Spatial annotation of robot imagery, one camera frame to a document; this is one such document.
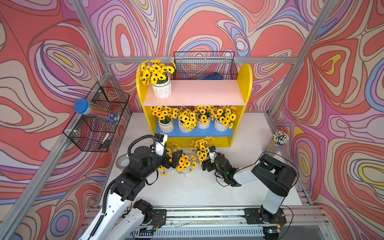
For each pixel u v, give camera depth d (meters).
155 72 0.63
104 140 0.73
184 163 0.76
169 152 0.60
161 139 0.57
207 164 0.82
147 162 0.52
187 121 0.78
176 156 0.58
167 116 0.80
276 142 0.84
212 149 0.80
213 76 0.88
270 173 0.50
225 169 0.70
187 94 0.73
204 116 0.82
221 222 0.73
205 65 0.96
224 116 0.80
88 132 0.72
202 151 0.83
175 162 0.59
